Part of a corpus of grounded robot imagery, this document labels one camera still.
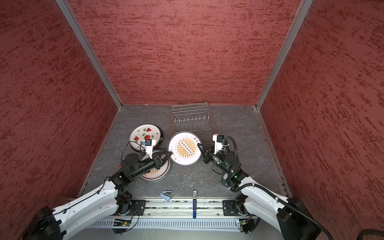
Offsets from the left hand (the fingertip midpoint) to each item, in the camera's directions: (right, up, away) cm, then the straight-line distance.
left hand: (172, 156), depth 74 cm
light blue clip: (-4, -22, +2) cm, 22 cm away
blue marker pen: (+12, -25, 0) cm, 27 cm away
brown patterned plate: (-7, +3, -3) cm, 9 cm away
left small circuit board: (-26, -33, -2) cm, 42 cm away
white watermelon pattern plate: (-25, +9, +26) cm, 38 cm away
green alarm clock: (+27, -15, +5) cm, 32 cm away
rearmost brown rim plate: (+6, +5, 0) cm, 8 cm away
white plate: (-9, -12, +7) cm, 17 cm away
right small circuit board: (+35, -32, -3) cm, 48 cm away
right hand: (+12, +5, -1) cm, 13 cm away
